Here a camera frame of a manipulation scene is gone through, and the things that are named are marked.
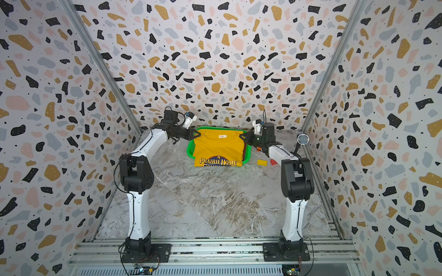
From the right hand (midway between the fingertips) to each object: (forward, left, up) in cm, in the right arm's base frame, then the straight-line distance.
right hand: (241, 135), depth 96 cm
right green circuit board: (-59, -21, -19) cm, 65 cm away
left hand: (+1, +23, 0) cm, 23 cm away
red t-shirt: (-4, -2, -9) cm, 10 cm away
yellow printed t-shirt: (-5, +12, -5) cm, 14 cm away
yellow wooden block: (-5, -13, -19) cm, 24 cm away
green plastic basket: (-6, -5, -10) cm, 12 cm away
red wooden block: (-7, -19, -16) cm, 26 cm away
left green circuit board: (-61, +41, -18) cm, 76 cm away
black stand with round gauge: (-11, -29, +8) cm, 32 cm away
